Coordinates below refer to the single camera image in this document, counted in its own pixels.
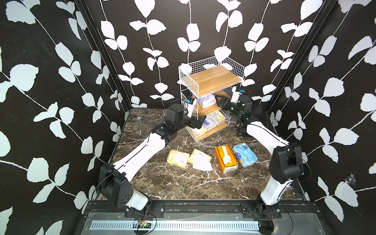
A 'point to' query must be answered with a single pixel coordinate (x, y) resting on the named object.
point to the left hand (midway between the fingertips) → (199, 111)
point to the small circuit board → (142, 224)
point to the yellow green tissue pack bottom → (221, 118)
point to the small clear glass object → (139, 120)
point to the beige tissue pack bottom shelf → (199, 134)
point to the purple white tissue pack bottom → (211, 121)
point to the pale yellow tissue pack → (177, 158)
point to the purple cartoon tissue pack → (207, 101)
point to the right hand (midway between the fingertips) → (217, 95)
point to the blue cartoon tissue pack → (246, 155)
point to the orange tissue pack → (226, 158)
